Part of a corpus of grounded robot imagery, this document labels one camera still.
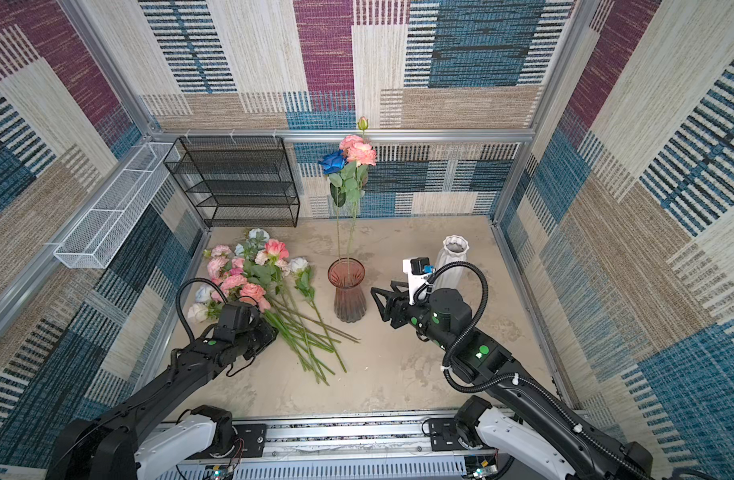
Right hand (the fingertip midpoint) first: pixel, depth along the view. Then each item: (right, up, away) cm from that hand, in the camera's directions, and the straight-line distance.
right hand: (381, 293), depth 69 cm
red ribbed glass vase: (-9, +3, +15) cm, 17 cm away
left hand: (-29, -12, +17) cm, 36 cm away
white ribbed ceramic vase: (+21, +10, +17) cm, 29 cm away
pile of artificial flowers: (-39, +2, +32) cm, 50 cm away
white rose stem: (-24, -2, +31) cm, 39 cm away
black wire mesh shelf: (-51, +35, +42) cm, 75 cm away
